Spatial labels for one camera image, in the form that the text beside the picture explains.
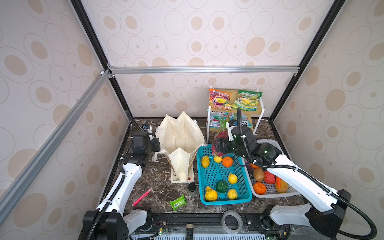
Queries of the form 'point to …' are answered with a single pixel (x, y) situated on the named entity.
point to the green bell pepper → (221, 186)
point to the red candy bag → (219, 99)
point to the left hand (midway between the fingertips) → (158, 136)
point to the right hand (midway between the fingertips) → (218, 138)
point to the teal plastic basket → (221, 179)
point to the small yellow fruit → (218, 159)
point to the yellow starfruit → (205, 161)
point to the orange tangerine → (227, 161)
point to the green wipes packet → (178, 202)
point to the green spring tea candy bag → (247, 100)
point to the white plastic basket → (264, 183)
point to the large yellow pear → (210, 194)
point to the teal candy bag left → (215, 118)
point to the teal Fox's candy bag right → (244, 119)
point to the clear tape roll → (235, 214)
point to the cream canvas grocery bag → (180, 138)
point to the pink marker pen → (142, 197)
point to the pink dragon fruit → (222, 133)
